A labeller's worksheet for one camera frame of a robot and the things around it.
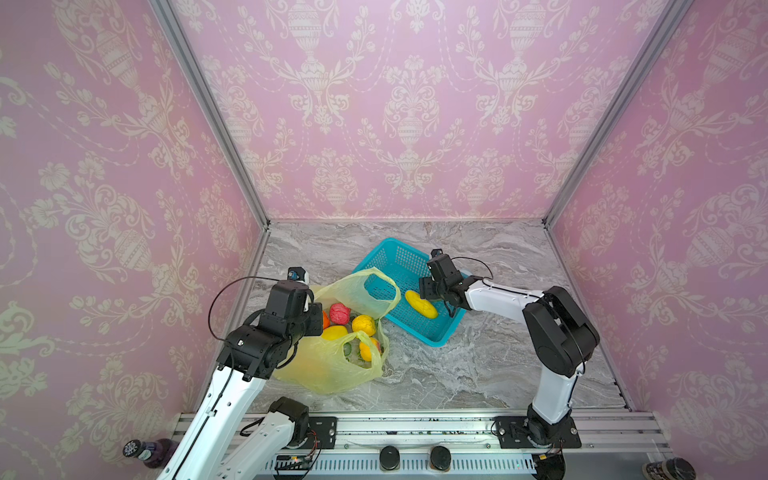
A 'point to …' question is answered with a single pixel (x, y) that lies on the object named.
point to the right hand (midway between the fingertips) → (431, 282)
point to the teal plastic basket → (408, 265)
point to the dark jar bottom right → (677, 468)
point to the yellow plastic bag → (354, 344)
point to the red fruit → (339, 314)
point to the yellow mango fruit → (421, 305)
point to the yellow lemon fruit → (365, 323)
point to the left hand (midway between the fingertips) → (315, 310)
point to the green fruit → (347, 348)
